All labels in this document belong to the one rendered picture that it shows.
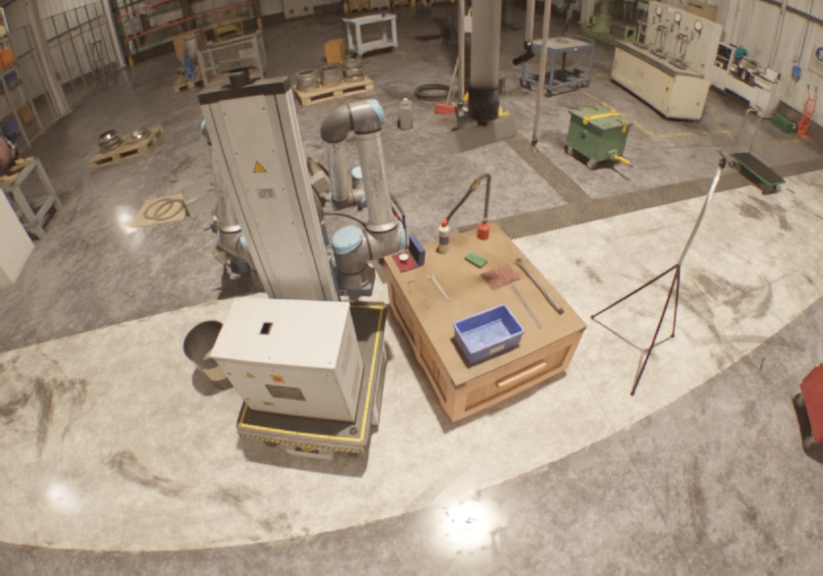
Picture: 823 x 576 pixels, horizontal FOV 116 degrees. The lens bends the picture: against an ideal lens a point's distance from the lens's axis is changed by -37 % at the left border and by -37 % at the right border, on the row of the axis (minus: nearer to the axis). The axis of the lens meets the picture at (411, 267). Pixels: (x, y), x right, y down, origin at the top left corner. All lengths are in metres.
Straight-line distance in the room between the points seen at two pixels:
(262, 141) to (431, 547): 1.94
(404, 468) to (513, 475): 0.58
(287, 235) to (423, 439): 1.31
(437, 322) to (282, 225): 0.96
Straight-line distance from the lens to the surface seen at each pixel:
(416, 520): 2.18
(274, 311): 1.83
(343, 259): 1.86
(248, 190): 1.64
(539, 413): 2.44
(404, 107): 5.10
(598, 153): 4.55
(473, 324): 2.06
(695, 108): 7.33
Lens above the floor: 2.14
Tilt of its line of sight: 44 degrees down
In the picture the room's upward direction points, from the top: 3 degrees counter-clockwise
